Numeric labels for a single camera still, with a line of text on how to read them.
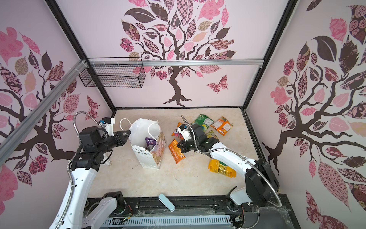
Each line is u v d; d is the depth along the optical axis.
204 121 1.07
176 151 0.83
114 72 0.95
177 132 1.01
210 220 1.55
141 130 0.85
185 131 0.73
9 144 0.50
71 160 0.50
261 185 0.42
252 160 0.46
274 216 0.71
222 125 1.04
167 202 0.72
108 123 0.63
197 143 0.62
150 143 0.92
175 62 0.94
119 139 0.62
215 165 0.83
